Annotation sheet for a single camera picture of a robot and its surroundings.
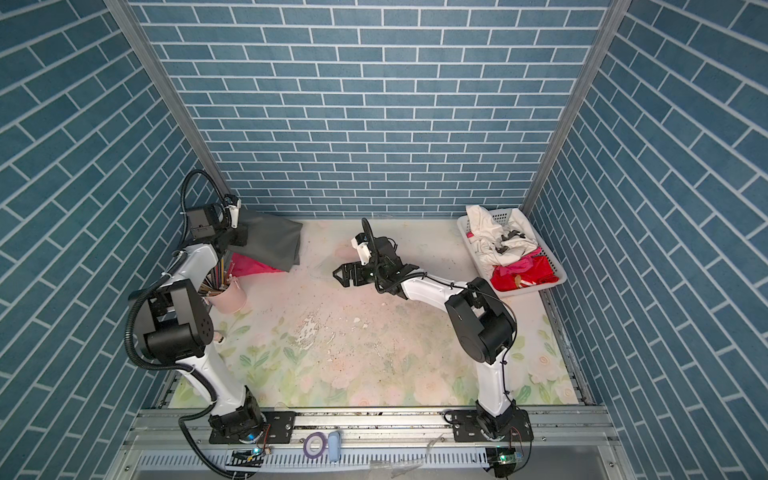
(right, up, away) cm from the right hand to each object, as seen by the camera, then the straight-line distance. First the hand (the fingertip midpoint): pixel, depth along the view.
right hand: (342, 269), depth 89 cm
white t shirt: (+52, +8, +14) cm, 55 cm away
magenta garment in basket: (+57, +1, +6) cm, 58 cm away
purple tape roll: (-1, -40, -17) cm, 44 cm away
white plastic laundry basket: (+57, +19, +23) cm, 64 cm away
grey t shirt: (-28, +8, +15) cm, 33 cm away
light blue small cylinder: (+2, -40, -20) cm, 45 cm away
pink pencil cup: (-36, -10, +4) cm, 38 cm away
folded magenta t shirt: (-38, 0, +15) cm, 41 cm away
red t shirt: (+63, -1, +6) cm, 64 cm away
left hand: (-34, +15, +5) cm, 38 cm away
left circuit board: (-19, -44, -18) cm, 51 cm away
